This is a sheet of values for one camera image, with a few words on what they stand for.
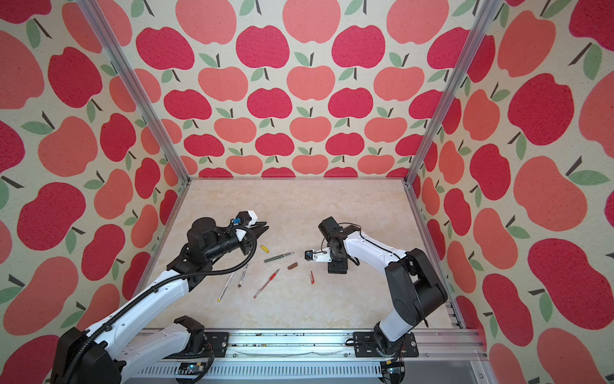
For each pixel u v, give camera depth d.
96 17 0.71
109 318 0.44
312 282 0.88
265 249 0.96
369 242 0.57
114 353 0.42
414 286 0.46
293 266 0.92
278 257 0.93
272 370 0.70
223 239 0.64
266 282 0.88
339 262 0.80
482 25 0.72
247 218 0.62
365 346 0.73
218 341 0.75
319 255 0.80
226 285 0.86
